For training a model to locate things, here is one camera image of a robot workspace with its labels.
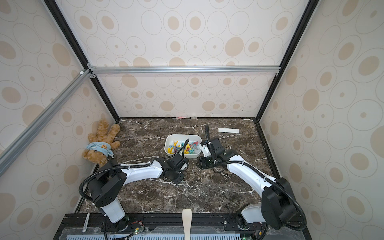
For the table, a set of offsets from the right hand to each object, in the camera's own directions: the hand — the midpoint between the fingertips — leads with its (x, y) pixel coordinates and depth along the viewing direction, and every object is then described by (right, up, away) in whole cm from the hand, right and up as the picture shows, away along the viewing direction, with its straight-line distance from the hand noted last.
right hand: (203, 162), depth 83 cm
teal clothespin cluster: (-7, +4, +14) cm, 17 cm away
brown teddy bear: (-63, +8, +9) cm, 64 cm away
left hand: (-11, -10, +4) cm, 16 cm away
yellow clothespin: (-19, +9, +20) cm, 29 cm away
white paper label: (+21, +18, +30) cm, 41 cm away
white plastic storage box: (-6, +6, +17) cm, 19 cm away
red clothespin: (-4, +10, +19) cm, 22 cm away
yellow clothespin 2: (-22, +5, +16) cm, 28 cm away
